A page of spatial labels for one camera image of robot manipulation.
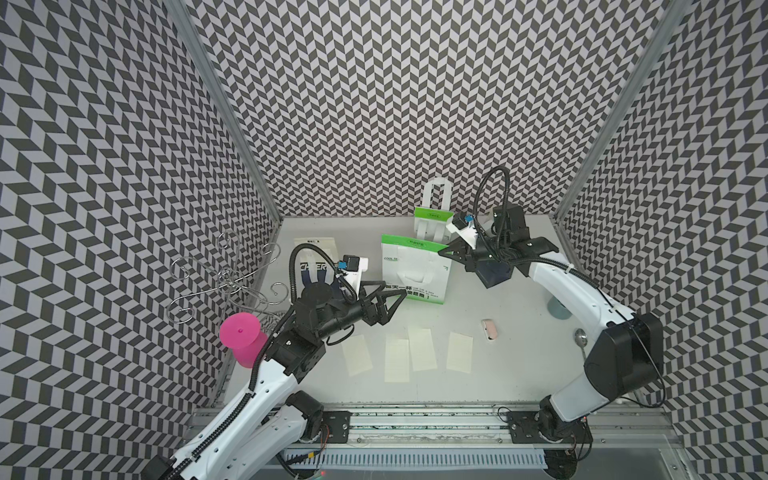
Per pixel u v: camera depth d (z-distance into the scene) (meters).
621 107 0.83
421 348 0.87
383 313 0.58
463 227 0.66
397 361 0.84
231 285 0.64
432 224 0.87
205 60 0.79
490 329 0.87
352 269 0.60
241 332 0.59
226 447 0.41
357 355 0.85
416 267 0.84
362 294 0.60
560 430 0.66
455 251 0.73
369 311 0.59
